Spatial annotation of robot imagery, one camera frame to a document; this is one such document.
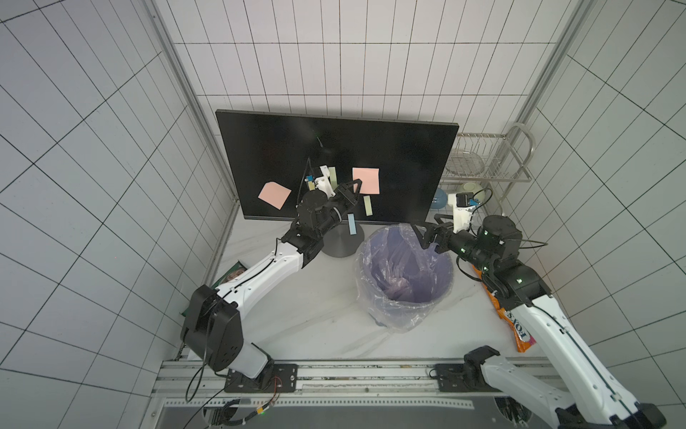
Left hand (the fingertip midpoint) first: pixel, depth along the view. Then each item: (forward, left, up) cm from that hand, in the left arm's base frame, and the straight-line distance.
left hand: (362, 186), depth 73 cm
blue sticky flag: (-1, +3, -16) cm, 16 cm away
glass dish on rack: (+21, -38, -8) cm, 44 cm away
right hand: (-11, -13, -1) cm, 17 cm away
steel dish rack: (+33, -58, -16) cm, 68 cm away
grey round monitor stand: (+5, +8, -36) cm, 37 cm away
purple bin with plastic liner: (-16, -13, -27) cm, 34 cm away
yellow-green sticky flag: (+1, -2, -10) cm, 10 cm away
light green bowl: (+24, -45, -23) cm, 56 cm away
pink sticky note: (0, +26, -4) cm, 26 cm away
